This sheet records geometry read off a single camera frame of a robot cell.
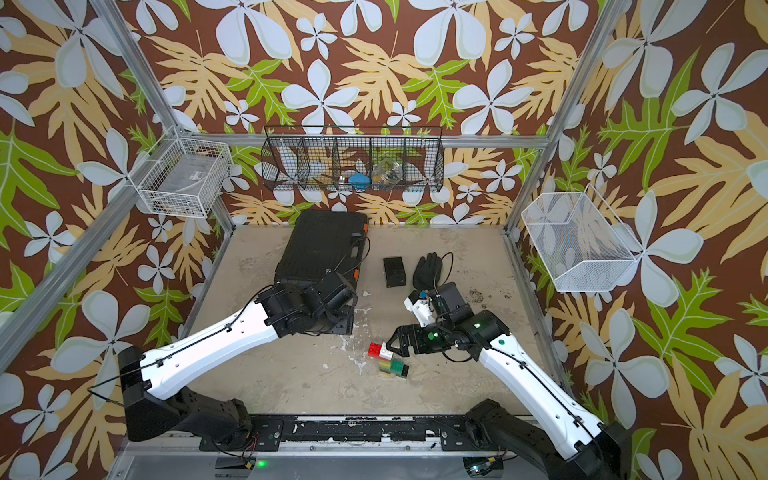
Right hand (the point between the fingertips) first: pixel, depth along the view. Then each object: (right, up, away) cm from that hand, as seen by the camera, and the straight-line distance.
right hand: (398, 343), depth 73 cm
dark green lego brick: (0, -9, +8) cm, 12 cm away
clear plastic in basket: (-3, +48, +24) cm, 54 cm away
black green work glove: (+12, +16, +33) cm, 38 cm away
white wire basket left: (-61, +44, +12) cm, 77 cm away
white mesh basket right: (+50, +25, +7) cm, 56 cm away
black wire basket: (-14, +54, +24) cm, 61 cm away
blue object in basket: (-12, +46, +23) cm, 53 cm away
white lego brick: (-3, -3, 0) cm, 4 cm away
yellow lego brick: (-3, -8, +6) cm, 11 cm away
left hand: (-13, +6, +1) cm, 14 cm away
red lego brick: (-6, -3, +2) cm, 7 cm away
